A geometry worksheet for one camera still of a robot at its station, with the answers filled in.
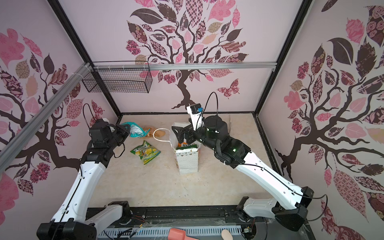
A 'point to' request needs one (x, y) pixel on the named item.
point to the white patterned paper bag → (187, 159)
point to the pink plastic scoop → (178, 234)
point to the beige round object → (226, 235)
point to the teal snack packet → (135, 131)
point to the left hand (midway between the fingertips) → (131, 126)
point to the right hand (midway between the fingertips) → (182, 121)
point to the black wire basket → (133, 76)
